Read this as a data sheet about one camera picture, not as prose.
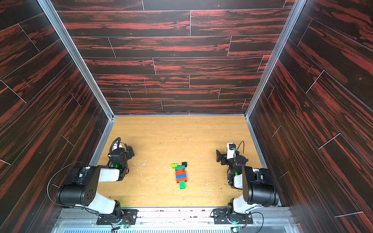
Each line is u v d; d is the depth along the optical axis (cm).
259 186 45
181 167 89
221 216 73
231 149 77
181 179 84
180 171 89
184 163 91
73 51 81
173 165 90
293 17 69
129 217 73
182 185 82
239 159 70
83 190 45
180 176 87
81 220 73
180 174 87
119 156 71
